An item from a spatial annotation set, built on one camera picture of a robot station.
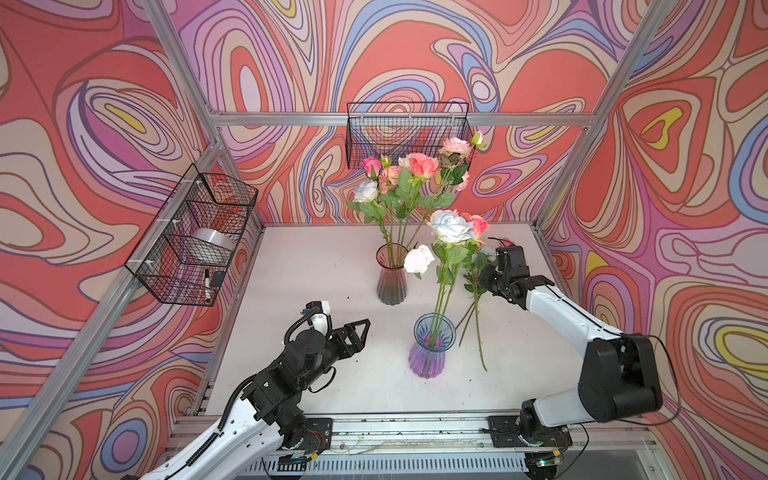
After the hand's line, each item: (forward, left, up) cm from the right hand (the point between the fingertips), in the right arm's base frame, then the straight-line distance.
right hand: (485, 282), depth 91 cm
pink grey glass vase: (+5, +29, -6) cm, 30 cm away
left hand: (-18, +36, +9) cm, 42 cm away
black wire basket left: (-3, +81, +21) cm, 84 cm away
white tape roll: (+1, +73, +24) cm, 77 cm away
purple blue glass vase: (-21, +20, -8) cm, 30 cm away
